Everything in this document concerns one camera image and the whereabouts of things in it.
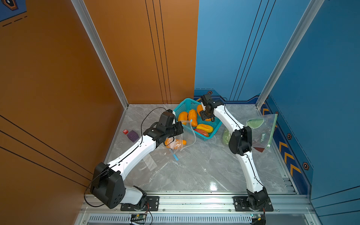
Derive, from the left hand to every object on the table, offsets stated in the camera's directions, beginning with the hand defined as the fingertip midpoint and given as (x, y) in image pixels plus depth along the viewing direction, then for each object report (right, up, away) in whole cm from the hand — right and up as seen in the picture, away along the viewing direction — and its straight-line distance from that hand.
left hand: (184, 125), depth 81 cm
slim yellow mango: (+15, -3, +18) cm, 24 cm away
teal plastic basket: (+3, +8, +28) cm, 29 cm away
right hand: (+16, +6, +22) cm, 28 cm away
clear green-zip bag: (+47, -3, +3) cm, 48 cm away
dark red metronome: (+51, -17, +12) cm, 55 cm away
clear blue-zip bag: (+3, -8, +18) cm, 20 cm away
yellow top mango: (+6, +5, +24) cm, 25 cm away
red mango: (+12, -6, +15) cm, 20 cm away
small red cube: (-43, -6, +21) cm, 48 cm away
